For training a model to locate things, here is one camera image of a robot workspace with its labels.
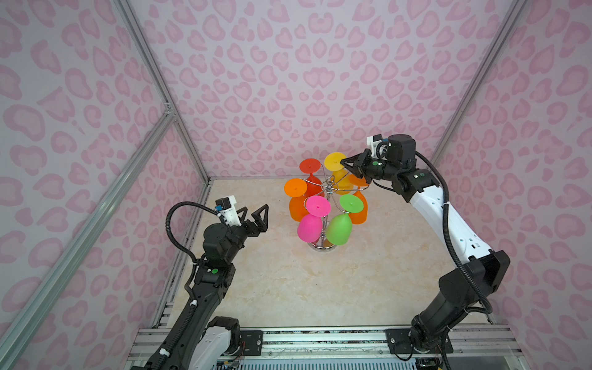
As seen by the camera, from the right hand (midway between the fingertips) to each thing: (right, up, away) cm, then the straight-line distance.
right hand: (343, 158), depth 71 cm
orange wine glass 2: (-15, -9, +2) cm, 17 cm away
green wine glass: (-1, -22, +2) cm, 22 cm away
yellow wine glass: (0, -4, +7) cm, 8 cm away
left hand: (-27, -14, +2) cm, 30 cm away
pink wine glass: (-10, -21, +3) cm, 24 cm away
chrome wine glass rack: (-4, -31, +21) cm, 38 cm away
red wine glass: (-9, -1, +9) cm, 13 cm away
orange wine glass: (+8, -19, +11) cm, 23 cm away
